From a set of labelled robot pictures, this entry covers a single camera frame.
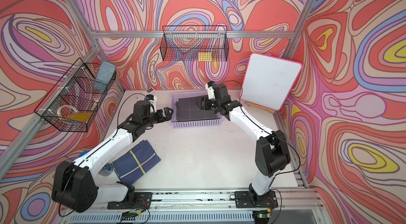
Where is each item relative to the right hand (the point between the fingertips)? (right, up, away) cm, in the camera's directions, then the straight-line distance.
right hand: (200, 106), depth 86 cm
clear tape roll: (-60, -1, -20) cm, 63 cm away
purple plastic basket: (-15, -11, +8) cm, 20 cm away
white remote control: (-40, +11, +33) cm, 53 cm away
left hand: (-18, -3, -2) cm, 18 cm away
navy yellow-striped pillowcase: (-35, -31, -1) cm, 47 cm away
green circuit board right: (+29, -50, -15) cm, 60 cm away
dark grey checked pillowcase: (-8, -3, +18) cm, 20 cm away
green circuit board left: (-32, -49, -16) cm, 61 cm away
